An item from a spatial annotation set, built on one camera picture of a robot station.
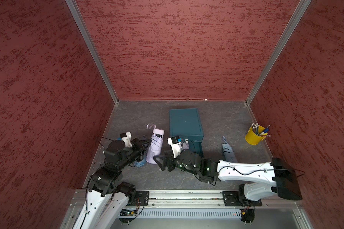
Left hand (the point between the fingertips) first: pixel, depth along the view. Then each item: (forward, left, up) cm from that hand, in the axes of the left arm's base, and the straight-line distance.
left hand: (152, 143), depth 66 cm
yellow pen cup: (+14, -62, -19) cm, 66 cm away
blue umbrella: (-2, +9, -22) cm, 24 cm away
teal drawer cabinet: (+15, -17, -4) cm, 23 cm away
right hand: (-6, -3, -6) cm, 9 cm away
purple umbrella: (0, -2, -1) cm, 2 cm away
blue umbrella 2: (+4, -45, -24) cm, 51 cm away
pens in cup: (+17, -60, -10) cm, 63 cm away
